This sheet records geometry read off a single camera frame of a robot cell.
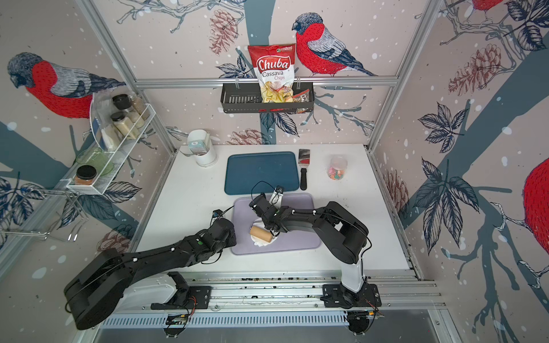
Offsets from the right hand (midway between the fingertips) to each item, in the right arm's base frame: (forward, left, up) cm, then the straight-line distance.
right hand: (267, 206), depth 94 cm
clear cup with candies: (+21, -33, +3) cm, 39 cm away
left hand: (-11, +11, -1) cm, 16 cm away
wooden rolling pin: (-12, +2, -1) cm, 13 cm away
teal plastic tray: (+21, +10, -3) cm, 24 cm away
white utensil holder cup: (+26, +33, +2) cm, 42 cm away
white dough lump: (-16, +2, -2) cm, 16 cm away
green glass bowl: (-2, +55, +34) cm, 65 cm away
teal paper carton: (+26, +36, +11) cm, 46 cm away
